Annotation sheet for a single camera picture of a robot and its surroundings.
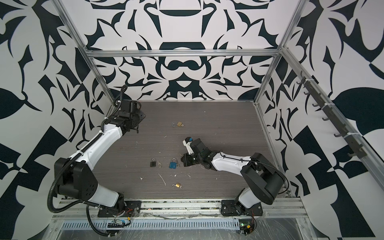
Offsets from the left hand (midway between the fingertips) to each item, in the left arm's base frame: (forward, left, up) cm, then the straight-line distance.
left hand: (141, 111), depth 85 cm
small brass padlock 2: (-34, -20, -22) cm, 45 cm away
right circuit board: (-53, -52, -23) cm, 78 cm away
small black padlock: (-21, -5, -23) cm, 32 cm away
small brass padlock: (+6, -20, -21) cm, 30 cm away
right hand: (-22, -22, -16) cm, 35 cm away
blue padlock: (-23, -17, -22) cm, 36 cm away
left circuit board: (-50, +9, -25) cm, 56 cm away
